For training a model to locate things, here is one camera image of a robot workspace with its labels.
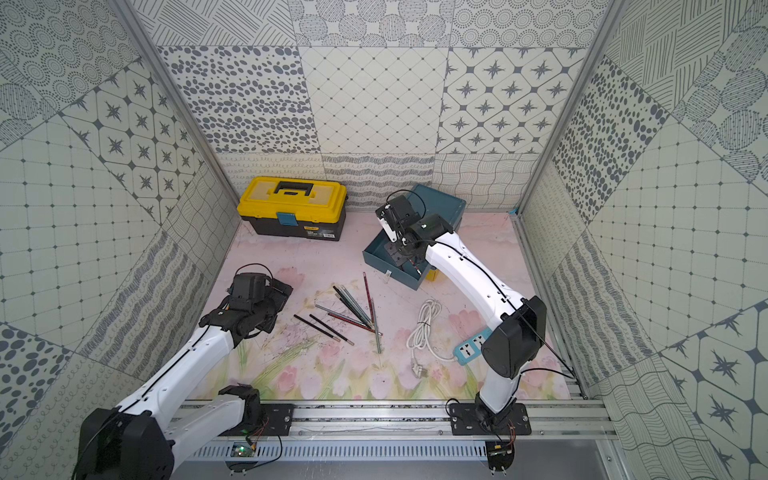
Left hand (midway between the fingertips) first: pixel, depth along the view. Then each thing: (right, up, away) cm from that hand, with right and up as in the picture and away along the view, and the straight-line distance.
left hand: (284, 291), depth 85 cm
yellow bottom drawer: (+45, +3, +13) cm, 47 cm away
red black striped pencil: (+24, -4, +12) cm, 27 cm away
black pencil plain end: (+18, -7, +11) cm, 22 cm away
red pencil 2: (+38, +8, -5) cm, 39 cm away
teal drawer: (+36, +6, -6) cm, 37 cm away
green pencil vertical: (+26, -12, +6) cm, 29 cm away
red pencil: (+20, -11, +6) cm, 23 cm away
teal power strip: (+54, -16, -1) cm, 56 cm away
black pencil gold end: (+12, -13, +5) cm, 19 cm away
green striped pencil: (+23, -10, +8) cm, 26 cm away
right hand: (+36, +13, -4) cm, 38 cm away
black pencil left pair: (+8, -12, +6) cm, 15 cm away
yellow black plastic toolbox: (0, +26, +14) cm, 29 cm away
